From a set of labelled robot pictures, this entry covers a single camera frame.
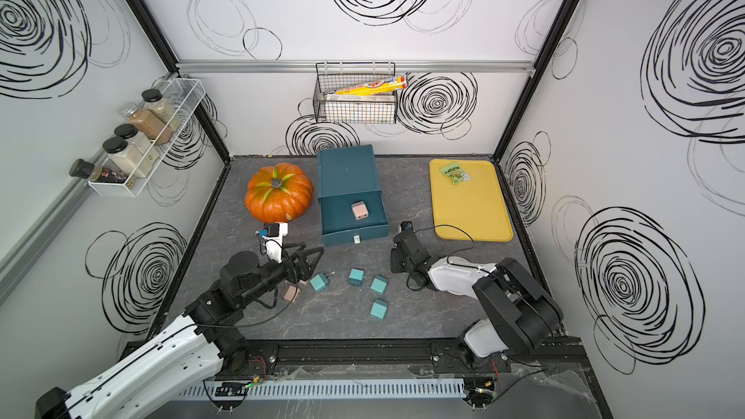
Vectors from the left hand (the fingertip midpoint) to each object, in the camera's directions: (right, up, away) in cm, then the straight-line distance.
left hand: (313, 248), depth 73 cm
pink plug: (+11, +8, +11) cm, 18 cm away
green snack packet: (+48, +20, +42) cm, 67 cm away
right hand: (+23, -7, +19) cm, 31 cm away
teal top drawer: (+5, +4, +11) cm, 13 cm away
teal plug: (-1, -13, +12) cm, 17 cm away
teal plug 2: (+10, -12, +14) cm, 21 cm away
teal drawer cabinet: (+7, +19, +14) cm, 24 cm away
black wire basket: (+17, +39, +14) cm, 45 cm away
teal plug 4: (+17, -19, +8) cm, 26 cm away
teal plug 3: (+17, -14, +12) cm, 25 cm away
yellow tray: (+51, +7, +29) cm, 59 cm away
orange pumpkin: (-16, +13, +21) cm, 29 cm away
